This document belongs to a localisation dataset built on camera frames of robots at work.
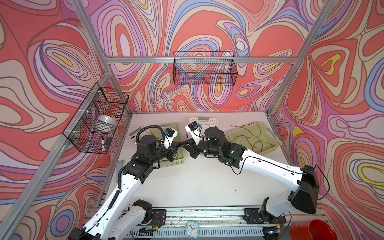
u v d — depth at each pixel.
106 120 0.73
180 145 0.68
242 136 1.05
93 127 0.71
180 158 0.87
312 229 0.70
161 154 0.61
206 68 0.96
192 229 0.69
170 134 0.60
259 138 1.00
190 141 0.61
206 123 1.08
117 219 0.44
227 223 0.72
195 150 0.61
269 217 0.63
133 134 1.02
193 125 0.58
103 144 0.72
